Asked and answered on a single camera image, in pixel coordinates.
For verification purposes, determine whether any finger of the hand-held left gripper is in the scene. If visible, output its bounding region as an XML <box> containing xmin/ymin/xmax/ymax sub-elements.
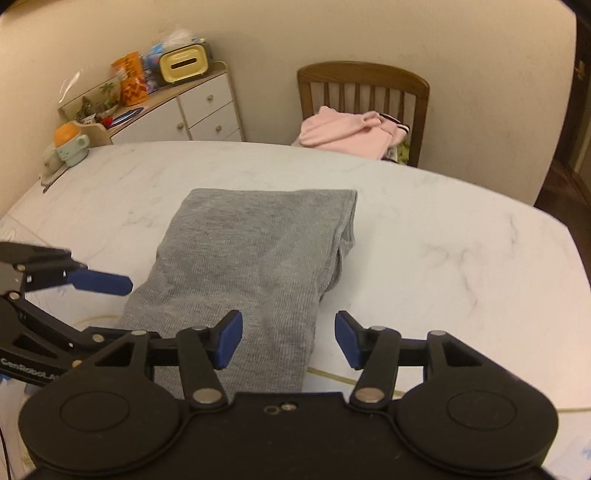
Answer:
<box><xmin>0</xmin><ymin>293</ymin><xmax>125</xmax><ymax>361</ymax></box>
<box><xmin>0</xmin><ymin>242</ymin><xmax>134</xmax><ymax>296</ymax></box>

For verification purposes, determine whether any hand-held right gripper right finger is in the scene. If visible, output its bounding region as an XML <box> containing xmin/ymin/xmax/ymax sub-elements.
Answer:
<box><xmin>335</xmin><ymin>311</ymin><xmax>483</xmax><ymax>409</ymax></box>

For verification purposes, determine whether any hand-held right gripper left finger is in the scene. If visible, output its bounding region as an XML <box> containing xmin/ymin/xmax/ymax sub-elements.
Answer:
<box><xmin>92</xmin><ymin>310</ymin><xmax>243</xmax><ymax>409</ymax></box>

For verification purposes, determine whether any grey knit shirt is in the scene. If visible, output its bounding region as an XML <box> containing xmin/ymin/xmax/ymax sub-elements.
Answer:
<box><xmin>121</xmin><ymin>188</ymin><xmax>358</xmax><ymax>398</ymax></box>

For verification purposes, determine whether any white marble print tablecloth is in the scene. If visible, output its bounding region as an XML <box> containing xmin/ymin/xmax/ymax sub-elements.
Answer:
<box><xmin>0</xmin><ymin>141</ymin><xmax>591</xmax><ymax>462</ymax></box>

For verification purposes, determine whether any green cup with orange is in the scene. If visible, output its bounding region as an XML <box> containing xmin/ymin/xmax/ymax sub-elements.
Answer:
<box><xmin>52</xmin><ymin>121</ymin><xmax>90</xmax><ymax>166</ymax></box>

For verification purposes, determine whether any palm tree picture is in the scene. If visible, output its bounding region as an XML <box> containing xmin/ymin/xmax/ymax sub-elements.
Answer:
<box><xmin>85</xmin><ymin>78</ymin><xmax>123</xmax><ymax>116</ymax></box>

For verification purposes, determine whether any white drawer sideboard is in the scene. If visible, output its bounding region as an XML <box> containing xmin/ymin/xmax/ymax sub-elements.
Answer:
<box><xmin>58</xmin><ymin>60</ymin><xmax>245</xmax><ymax>146</ymax></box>

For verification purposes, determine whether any orange snack bag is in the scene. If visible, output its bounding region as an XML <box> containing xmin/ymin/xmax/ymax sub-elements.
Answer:
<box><xmin>112</xmin><ymin>52</ymin><xmax>149</xmax><ymax>107</ymax></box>

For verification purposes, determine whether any pink garment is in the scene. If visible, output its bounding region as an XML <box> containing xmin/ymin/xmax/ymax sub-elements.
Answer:
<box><xmin>299</xmin><ymin>106</ymin><xmax>411</xmax><ymax>161</ymax></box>

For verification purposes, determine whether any blue snack packet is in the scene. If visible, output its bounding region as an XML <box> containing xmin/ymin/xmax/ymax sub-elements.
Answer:
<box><xmin>141</xmin><ymin>44</ymin><xmax>163</xmax><ymax>84</ymax></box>

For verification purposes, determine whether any yellow tissue box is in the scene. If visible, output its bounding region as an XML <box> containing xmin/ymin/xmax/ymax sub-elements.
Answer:
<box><xmin>159</xmin><ymin>39</ymin><xmax>212</xmax><ymax>87</ymax></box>

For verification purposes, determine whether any wooden slat-back chair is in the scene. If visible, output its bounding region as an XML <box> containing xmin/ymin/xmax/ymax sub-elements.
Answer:
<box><xmin>297</xmin><ymin>61</ymin><xmax>430</xmax><ymax>168</ymax></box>

